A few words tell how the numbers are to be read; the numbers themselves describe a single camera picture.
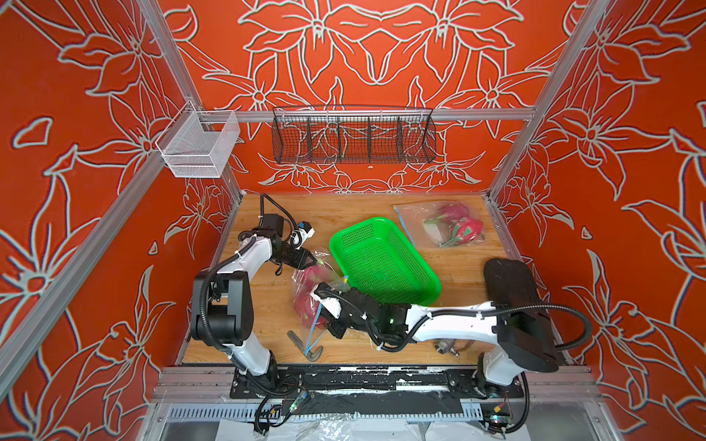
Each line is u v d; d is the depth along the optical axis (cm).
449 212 105
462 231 98
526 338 43
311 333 70
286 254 77
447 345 76
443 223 107
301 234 82
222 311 46
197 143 93
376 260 98
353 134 97
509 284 88
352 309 53
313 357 77
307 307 71
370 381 74
